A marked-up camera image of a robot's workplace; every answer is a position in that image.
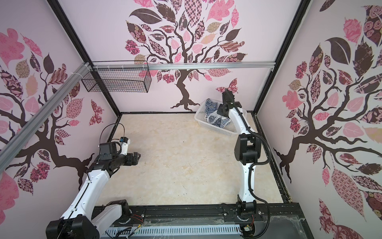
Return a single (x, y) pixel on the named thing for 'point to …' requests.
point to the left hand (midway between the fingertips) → (133, 157)
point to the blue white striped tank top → (212, 117)
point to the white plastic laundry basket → (229, 130)
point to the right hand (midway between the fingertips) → (224, 109)
